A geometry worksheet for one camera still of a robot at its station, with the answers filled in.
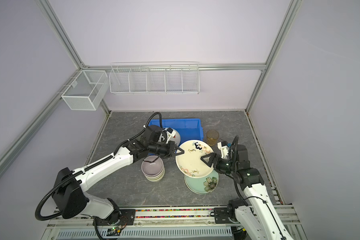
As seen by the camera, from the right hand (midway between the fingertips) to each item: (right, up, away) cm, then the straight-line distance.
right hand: (205, 161), depth 73 cm
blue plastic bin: (-7, +15, +38) cm, 42 cm away
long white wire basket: (-31, +50, +26) cm, 64 cm away
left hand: (-11, +4, -1) cm, 11 cm away
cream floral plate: (-7, 0, -2) cm, 7 cm away
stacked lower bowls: (-25, -10, +5) cm, 28 cm away
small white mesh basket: (-75, +41, +24) cm, 89 cm away
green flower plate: (+1, -15, +10) cm, 18 cm away
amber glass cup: (+9, +10, +28) cm, 31 cm away
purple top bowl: (-28, -4, +8) cm, 29 cm away
